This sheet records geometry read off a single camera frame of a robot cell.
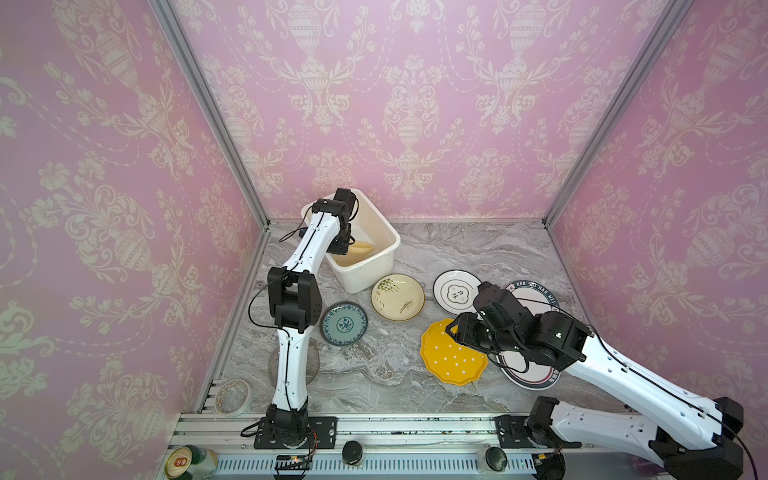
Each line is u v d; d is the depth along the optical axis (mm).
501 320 514
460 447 732
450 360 853
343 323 940
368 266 874
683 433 399
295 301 585
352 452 635
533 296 995
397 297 990
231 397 804
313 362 852
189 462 616
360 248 999
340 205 714
